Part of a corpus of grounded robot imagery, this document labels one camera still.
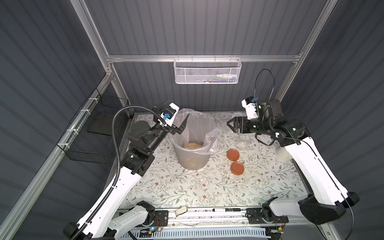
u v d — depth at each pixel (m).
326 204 0.39
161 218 0.72
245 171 0.89
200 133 0.90
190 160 0.86
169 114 0.46
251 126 0.57
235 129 0.59
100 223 0.37
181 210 0.74
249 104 0.57
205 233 0.77
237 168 0.90
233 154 0.97
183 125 0.54
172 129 0.52
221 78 0.92
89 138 0.72
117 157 0.43
